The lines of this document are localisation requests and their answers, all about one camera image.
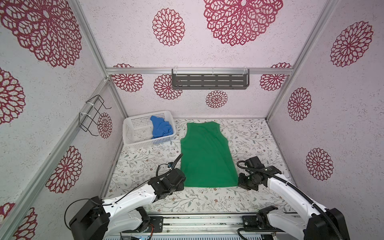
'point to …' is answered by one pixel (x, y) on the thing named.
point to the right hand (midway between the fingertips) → (238, 182)
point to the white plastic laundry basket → (138, 130)
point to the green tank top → (207, 161)
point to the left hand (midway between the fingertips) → (181, 184)
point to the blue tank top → (160, 127)
